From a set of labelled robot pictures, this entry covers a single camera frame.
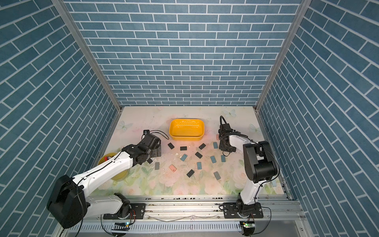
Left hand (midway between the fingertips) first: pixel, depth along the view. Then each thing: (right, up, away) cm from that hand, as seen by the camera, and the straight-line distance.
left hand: (155, 149), depth 85 cm
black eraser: (+6, 0, +14) cm, 15 cm away
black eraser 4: (+26, -5, +9) cm, 28 cm away
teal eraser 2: (+35, -8, +8) cm, 37 cm away
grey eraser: (+36, -16, +1) cm, 40 cm away
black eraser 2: (+15, -1, +12) cm, 19 cm away
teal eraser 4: (+37, 0, +14) cm, 39 cm away
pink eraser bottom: (+10, -12, +3) cm, 16 cm away
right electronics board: (+50, -37, -12) cm, 64 cm away
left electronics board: (-13, -35, -13) cm, 40 cm away
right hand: (+45, -2, +13) cm, 47 cm away
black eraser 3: (+28, 0, +14) cm, 31 cm away
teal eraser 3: (+41, -7, +8) cm, 43 cm away
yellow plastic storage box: (+17, +11, +21) cm, 29 cm away
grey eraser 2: (-1, -11, +6) cm, 12 cm away
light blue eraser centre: (+16, -7, +8) cm, 19 cm away
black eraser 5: (+20, -14, +1) cm, 25 cm away
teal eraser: (+26, -11, +5) cm, 28 cm away
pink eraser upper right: (+39, +5, +19) cm, 44 cm away
